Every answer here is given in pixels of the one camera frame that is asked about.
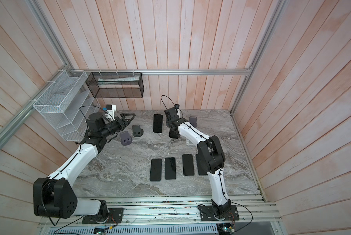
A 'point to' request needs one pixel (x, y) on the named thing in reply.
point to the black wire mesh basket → (116, 84)
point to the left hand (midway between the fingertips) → (134, 119)
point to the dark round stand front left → (125, 139)
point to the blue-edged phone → (155, 172)
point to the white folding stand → (189, 143)
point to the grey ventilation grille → (161, 229)
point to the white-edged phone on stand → (158, 123)
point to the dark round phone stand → (137, 131)
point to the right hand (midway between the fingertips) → (174, 119)
